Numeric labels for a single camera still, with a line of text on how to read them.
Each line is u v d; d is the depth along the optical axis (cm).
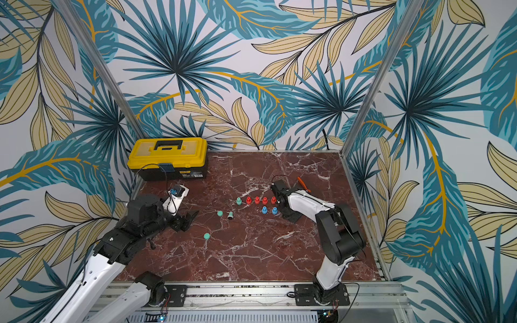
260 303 73
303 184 104
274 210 94
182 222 63
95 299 43
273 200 97
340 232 49
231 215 92
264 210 94
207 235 88
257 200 98
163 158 96
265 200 97
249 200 98
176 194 60
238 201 97
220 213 95
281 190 76
